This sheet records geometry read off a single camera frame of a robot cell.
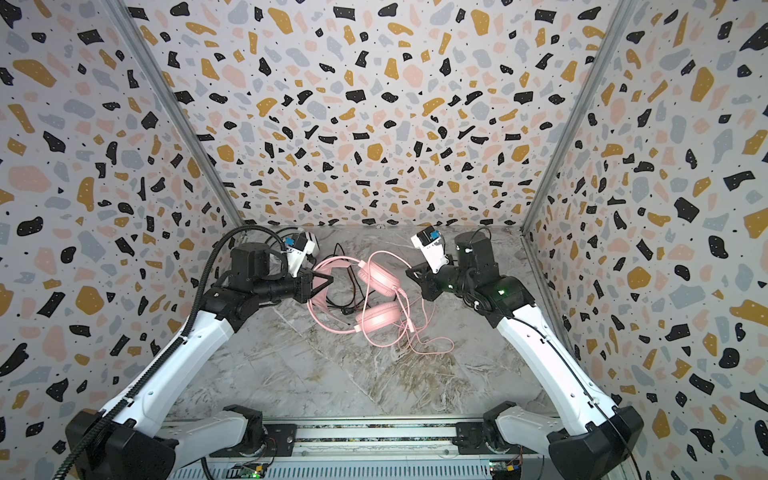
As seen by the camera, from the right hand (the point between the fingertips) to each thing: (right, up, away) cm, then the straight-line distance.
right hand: (405, 267), depth 68 cm
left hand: (-18, -2, +4) cm, 19 cm away
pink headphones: (-6, -3, -4) cm, 8 cm away
